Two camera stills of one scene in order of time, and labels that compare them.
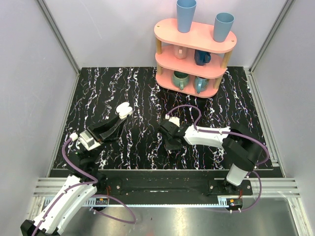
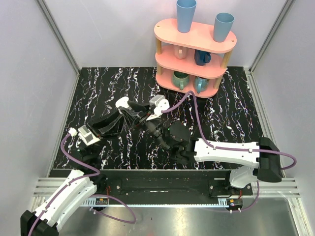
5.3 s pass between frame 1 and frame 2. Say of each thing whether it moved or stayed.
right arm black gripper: moved
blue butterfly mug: stayed
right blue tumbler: stayed
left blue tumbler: stayed
